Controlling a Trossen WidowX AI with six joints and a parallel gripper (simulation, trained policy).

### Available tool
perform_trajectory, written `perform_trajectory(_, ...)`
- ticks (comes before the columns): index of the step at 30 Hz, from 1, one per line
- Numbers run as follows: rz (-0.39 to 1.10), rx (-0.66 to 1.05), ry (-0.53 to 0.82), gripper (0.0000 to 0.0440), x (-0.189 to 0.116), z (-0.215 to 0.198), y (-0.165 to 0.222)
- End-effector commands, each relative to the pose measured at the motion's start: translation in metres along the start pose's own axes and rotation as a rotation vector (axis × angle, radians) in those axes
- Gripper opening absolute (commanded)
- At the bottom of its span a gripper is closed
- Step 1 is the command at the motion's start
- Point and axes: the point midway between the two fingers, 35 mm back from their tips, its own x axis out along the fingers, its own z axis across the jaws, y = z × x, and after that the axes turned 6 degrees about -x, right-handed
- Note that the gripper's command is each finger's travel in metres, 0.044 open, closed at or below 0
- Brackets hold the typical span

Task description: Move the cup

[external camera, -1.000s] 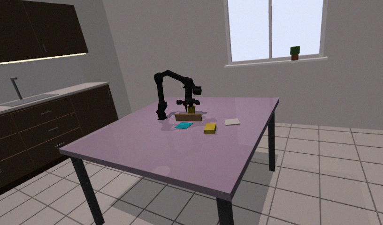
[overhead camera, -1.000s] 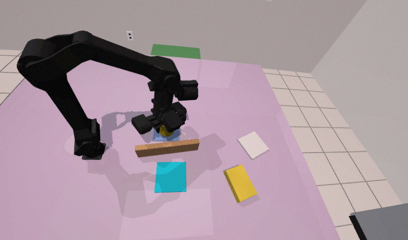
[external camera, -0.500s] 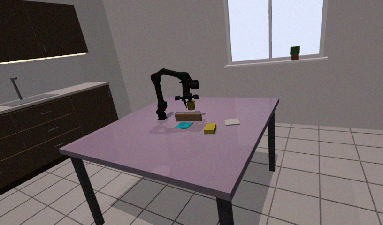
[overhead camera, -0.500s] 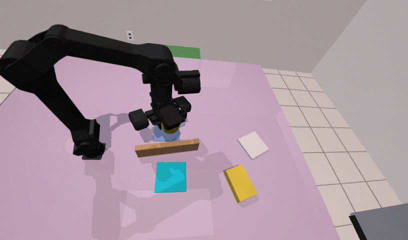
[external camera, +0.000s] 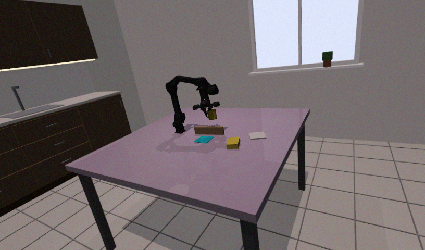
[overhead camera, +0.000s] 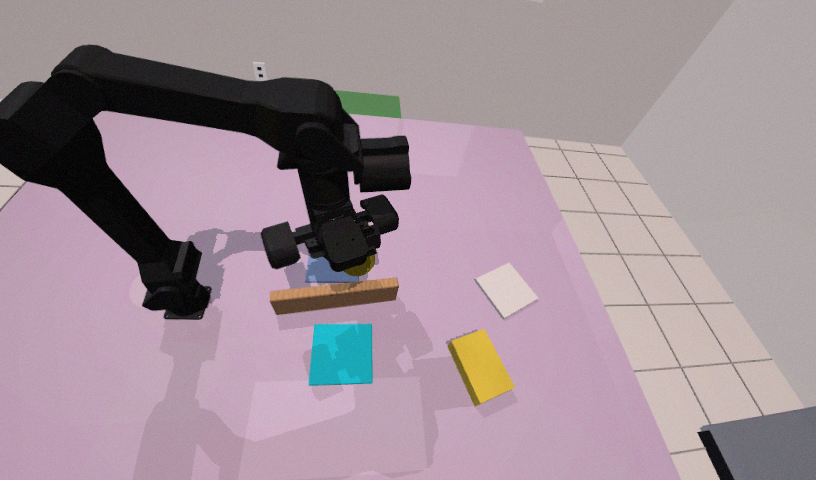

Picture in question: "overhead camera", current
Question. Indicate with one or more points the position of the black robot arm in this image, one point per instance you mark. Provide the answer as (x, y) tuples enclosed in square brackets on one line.
[(48, 136)]

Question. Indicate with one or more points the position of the brown wooden plank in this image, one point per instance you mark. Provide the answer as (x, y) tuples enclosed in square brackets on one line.
[(334, 296)]

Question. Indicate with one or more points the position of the yellow rectangular block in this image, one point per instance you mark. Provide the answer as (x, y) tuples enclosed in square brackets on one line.
[(482, 371)]

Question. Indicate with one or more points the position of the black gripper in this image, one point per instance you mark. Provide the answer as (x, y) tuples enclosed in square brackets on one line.
[(281, 243)]

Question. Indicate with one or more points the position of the olive yellow cup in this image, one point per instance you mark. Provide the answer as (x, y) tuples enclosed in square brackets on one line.
[(362, 269)]

